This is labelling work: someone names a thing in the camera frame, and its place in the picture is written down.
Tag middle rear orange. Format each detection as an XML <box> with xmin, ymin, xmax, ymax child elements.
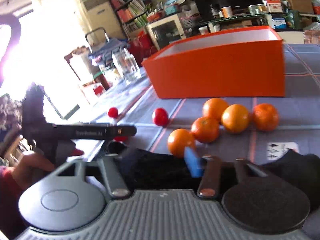
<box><xmin>202</xmin><ymin>98</ymin><xmax>229</xmax><ymax>122</ymax></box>

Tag orange cardboard box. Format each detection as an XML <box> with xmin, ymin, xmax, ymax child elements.
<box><xmin>143</xmin><ymin>26</ymin><xmax>285</xmax><ymax>99</ymax></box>

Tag white tv cabinet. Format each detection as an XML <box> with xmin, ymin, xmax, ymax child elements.
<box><xmin>277</xmin><ymin>31</ymin><xmax>305</xmax><ymax>44</ymax></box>

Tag dark bookshelf with books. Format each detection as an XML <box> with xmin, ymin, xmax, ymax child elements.
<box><xmin>109</xmin><ymin>0</ymin><xmax>152</xmax><ymax>38</ymax></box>

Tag blue plaid tablecloth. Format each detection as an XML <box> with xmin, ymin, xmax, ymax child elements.
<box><xmin>81</xmin><ymin>44</ymin><xmax>319</xmax><ymax>164</ymax></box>

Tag person's left hand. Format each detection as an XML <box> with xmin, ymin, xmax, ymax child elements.
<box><xmin>11</xmin><ymin>151</ymin><xmax>55</xmax><ymax>190</ymax></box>

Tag clear glass pitcher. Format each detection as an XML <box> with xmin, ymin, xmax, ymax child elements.
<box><xmin>112</xmin><ymin>48</ymin><xmax>141</xmax><ymax>84</ymax></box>

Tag red cherry tomato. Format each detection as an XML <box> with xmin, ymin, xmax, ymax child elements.
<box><xmin>107</xmin><ymin>107</ymin><xmax>119</xmax><ymax>119</ymax></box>
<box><xmin>152</xmin><ymin>108</ymin><xmax>169</xmax><ymax>126</ymax></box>

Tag white floor air conditioner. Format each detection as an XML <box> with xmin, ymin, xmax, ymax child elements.
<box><xmin>82</xmin><ymin>0</ymin><xmax>126</xmax><ymax>39</ymax></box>

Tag white glass-door cabinet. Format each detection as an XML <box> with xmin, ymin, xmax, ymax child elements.
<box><xmin>146</xmin><ymin>13</ymin><xmax>186</xmax><ymax>50</ymax></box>

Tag black strap loop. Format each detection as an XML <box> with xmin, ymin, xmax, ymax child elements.
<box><xmin>0</xmin><ymin>15</ymin><xmax>22</xmax><ymax>66</ymax></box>

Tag brown cardboard box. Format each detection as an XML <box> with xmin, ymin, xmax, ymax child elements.
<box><xmin>287</xmin><ymin>0</ymin><xmax>313</xmax><ymax>14</ymax></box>

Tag right cluster left orange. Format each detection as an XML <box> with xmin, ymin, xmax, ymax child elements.
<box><xmin>167</xmin><ymin>128</ymin><xmax>195</xmax><ymax>158</ymax></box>

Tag cluster orange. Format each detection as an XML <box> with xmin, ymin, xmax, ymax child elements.
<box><xmin>252</xmin><ymin>103</ymin><xmax>279</xmax><ymax>132</ymax></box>
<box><xmin>167</xmin><ymin>128</ymin><xmax>195</xmax><ymax>158</ymax></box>
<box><xmin>221</xmin><ymin>104</ymin><xmax>251</xmax><ymax>134</ymax></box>

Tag right cluster front orange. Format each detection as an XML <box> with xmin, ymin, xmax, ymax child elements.
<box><xmin>221</xmin><ymin>104</ymin><xmax>251</xmax><ymax>134</ymax></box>

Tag right cluster rear orange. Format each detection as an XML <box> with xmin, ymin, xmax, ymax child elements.
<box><xmin>252</xmin><ymin>103</ymin><xmax>279</xmax><ymax>132</ymax></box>

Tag trolley cart with fabrics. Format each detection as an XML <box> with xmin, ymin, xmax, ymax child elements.
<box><xmin>85</xmin><ymin>27</ymin><xmax>128</xmax><ymax>66</ymax></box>

